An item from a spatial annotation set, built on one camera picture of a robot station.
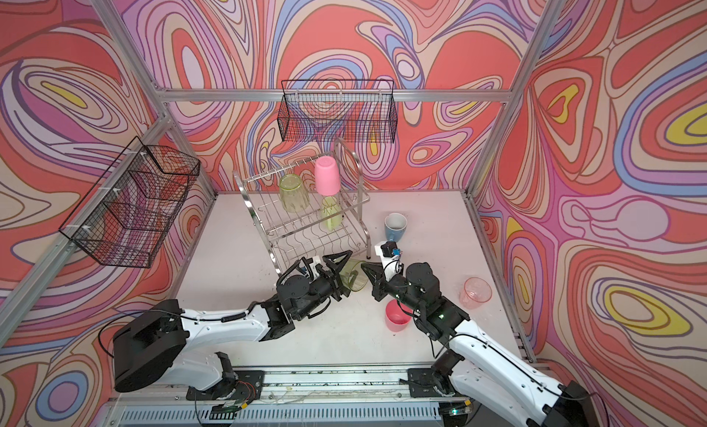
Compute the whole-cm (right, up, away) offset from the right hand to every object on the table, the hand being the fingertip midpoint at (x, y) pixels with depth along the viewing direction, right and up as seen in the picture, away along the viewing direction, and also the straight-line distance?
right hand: (365, 271), depth 74 cm
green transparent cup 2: (-20, +21, -1) cm, 29 cm away
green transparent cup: (-3, -1, -2) cm, 4 cm away
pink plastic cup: (-11, +26, +3) cm, 28 cm away
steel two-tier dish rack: (-20, +18, +29) cm, 39 cm away
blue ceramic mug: (+12, +12, +26) cm, 31 cm away
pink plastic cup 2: (+10, -16, +10) cm, 22 cm away
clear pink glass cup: (+37, -10, +15) cm, 41 cm away
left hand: (-1, +3, -3) cm, 5 cm away
